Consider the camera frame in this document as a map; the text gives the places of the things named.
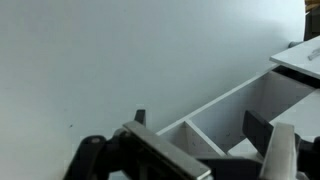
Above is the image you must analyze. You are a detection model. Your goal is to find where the white door with slot handle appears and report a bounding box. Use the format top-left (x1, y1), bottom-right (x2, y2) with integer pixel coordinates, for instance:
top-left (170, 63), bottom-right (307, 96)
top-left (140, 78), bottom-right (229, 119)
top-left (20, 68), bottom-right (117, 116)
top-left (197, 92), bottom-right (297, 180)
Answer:
top-left (269, 34), bottom-right (320, 80)

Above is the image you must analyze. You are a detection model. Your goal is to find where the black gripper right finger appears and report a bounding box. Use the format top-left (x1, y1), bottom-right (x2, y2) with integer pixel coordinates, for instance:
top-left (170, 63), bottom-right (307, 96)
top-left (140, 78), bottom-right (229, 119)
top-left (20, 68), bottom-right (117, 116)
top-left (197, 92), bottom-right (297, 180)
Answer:
top-left (241, 109), bottom-right (320, 180)

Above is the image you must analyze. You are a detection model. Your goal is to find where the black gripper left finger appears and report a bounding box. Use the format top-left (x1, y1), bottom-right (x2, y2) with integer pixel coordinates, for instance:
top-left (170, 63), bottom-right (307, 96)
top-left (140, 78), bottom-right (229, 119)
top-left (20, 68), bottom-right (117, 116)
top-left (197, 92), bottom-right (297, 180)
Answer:
top-left (62, 109), bottom-right (213, 180)

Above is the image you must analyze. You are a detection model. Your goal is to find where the white toy kitchen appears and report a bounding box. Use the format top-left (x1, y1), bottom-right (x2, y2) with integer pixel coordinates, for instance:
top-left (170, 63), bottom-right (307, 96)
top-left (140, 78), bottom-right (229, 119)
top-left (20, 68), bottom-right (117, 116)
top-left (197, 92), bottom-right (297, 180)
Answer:
top-left (155, 34), bottom-right (320, 159)

